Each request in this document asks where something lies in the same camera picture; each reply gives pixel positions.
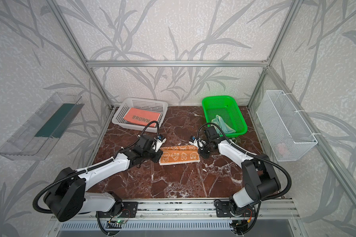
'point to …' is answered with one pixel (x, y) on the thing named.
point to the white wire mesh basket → (288, 136)
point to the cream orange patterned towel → (179, 154)
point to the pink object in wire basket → (281, 149)
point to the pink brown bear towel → (142, 117)
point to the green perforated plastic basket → (226, 107)
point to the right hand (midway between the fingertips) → (200, 145)
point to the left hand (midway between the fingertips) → (163, 146)
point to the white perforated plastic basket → (152, 105)
